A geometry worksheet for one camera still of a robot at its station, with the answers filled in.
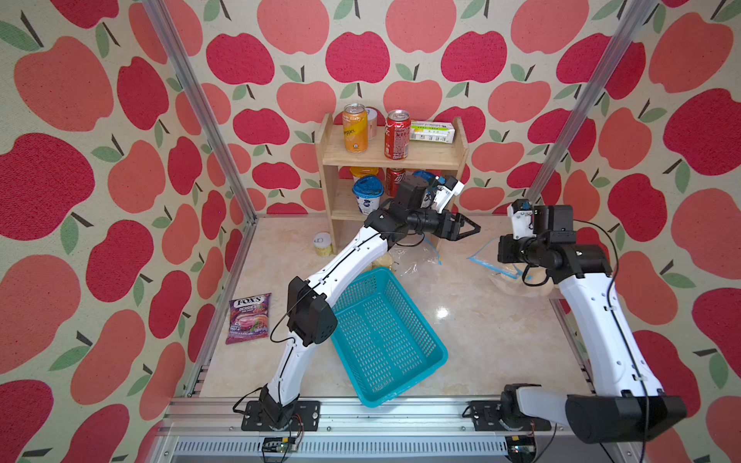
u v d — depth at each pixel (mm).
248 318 885
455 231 644
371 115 812
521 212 636
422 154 780
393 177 901
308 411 762
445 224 650
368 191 876
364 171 932
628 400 371
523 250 606
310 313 517
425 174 869
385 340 883
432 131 786
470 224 672
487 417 733
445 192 673
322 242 1069
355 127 714
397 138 702
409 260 1014
